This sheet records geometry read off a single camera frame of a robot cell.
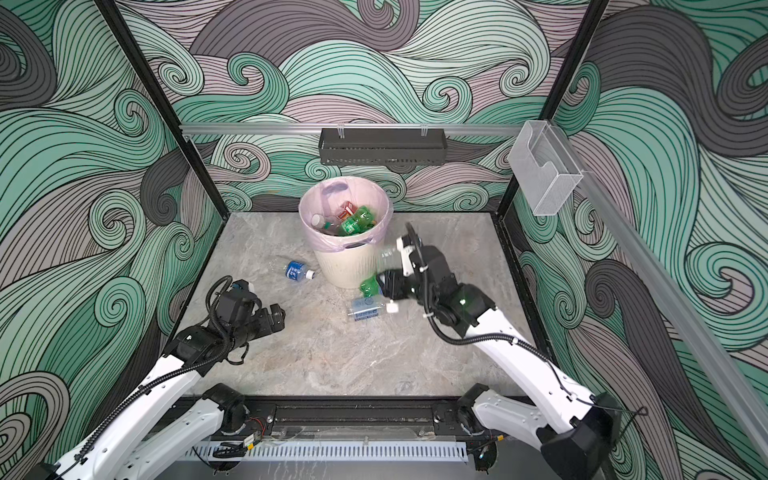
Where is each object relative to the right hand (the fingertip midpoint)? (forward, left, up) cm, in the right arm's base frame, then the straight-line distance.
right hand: (387, 277), depth 72 cm
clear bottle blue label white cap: (+14, +30, -20) cm, 39 cm away
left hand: (-5, +31, -11) cm, 33 cm away
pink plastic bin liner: (+31, +20, -1) cm, 36 cm away
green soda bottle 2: (+24, +9, -6) cm, 26 cm away
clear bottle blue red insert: (+24, +19, -6) cm, 31 cm away
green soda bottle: (+10, +6, -22) cm, 25 cm away
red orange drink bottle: (+29, +12, -5) cm, 31 cm away
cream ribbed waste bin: (+10, +11, -11) cm, 19 cm away
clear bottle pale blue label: (+1, +6, -19) cm, 20 cm away
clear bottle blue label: (+2, -1, +5) cm, 6 cm away
